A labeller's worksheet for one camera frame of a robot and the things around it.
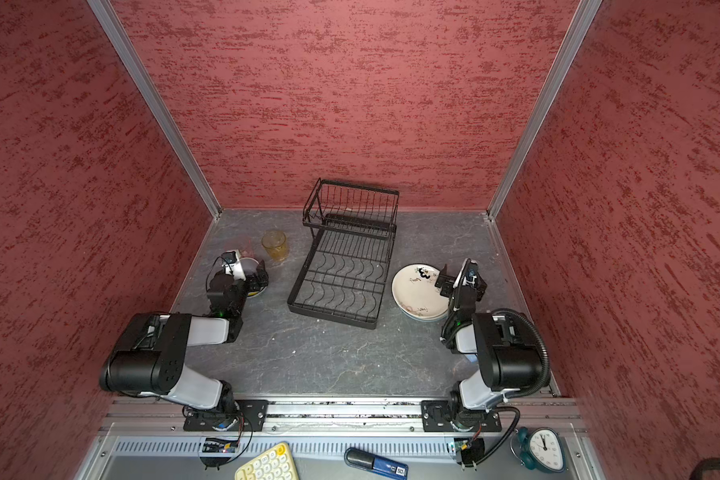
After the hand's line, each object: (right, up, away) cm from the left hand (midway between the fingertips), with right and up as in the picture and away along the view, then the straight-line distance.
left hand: (250, 267), depth 93 cm
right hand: (+66, -1, -1) cm, 66 cm away
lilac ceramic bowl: (+1, +1, -3) cm, 4 cm away
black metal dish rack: (+31, +7, +14) cm, 35 cm away
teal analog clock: (+78, -39, -26) cm, 91 cm away
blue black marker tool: (+38, -41, -27) cm, 62 cm away
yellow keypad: (+17, -43, -26) cm, 53 cm away
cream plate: (+54, -9, +5) cm, 55 cm away
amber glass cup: (+4, +8, +13) cm, 16 cm away
